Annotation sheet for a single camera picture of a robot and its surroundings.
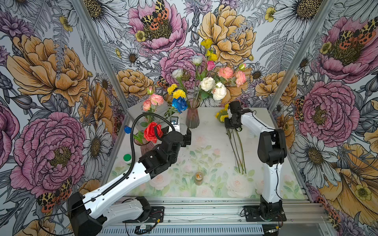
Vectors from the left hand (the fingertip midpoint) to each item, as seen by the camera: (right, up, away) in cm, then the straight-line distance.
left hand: (177, 131), depth 73 cm
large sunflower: (+28, +10, +33) cm, 45 cm away
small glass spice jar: (+11, -24, +5) cm, 27 cm away
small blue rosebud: (-24, +1, 0) cm, 24 cm away
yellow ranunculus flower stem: (+40, -13, +26) cm, 49 cm away
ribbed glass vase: (-17, -7, +4) cm, 19 cm away
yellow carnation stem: (+3, +22, +10) cm, 25 cm away
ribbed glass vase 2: (+7, +7, +40) cm, 41 cm away
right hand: (+31, +1, +29) cm, 43 cm away
